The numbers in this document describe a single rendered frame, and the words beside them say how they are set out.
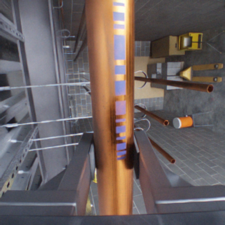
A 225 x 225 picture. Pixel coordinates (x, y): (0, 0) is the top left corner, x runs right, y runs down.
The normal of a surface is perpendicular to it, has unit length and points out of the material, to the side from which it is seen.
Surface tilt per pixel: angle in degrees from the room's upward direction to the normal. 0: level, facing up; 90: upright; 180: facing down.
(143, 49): 90
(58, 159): 90
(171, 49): 90
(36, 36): 90
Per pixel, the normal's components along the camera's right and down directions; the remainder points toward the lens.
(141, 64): 0.26, 0.26
